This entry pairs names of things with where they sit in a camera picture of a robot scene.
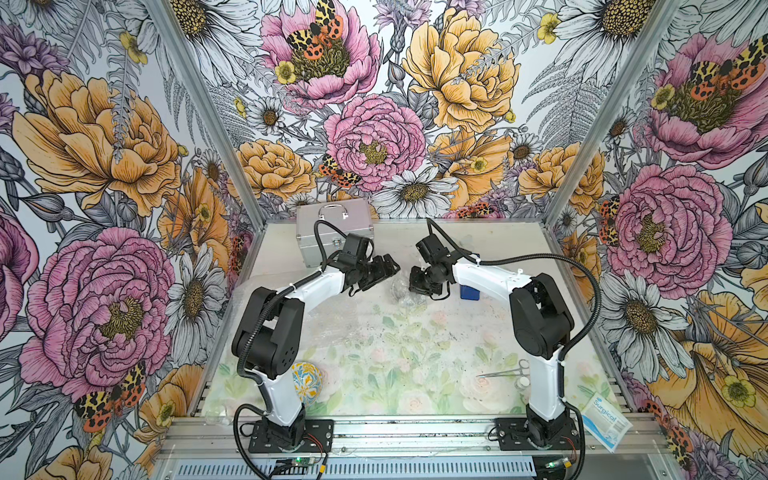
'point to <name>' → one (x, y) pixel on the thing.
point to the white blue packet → (607, 425)
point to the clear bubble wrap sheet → (402, 294)
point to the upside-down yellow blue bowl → (308, 381)
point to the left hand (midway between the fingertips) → (390, 280)
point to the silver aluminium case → (350, 217)
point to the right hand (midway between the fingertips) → (412, 294)
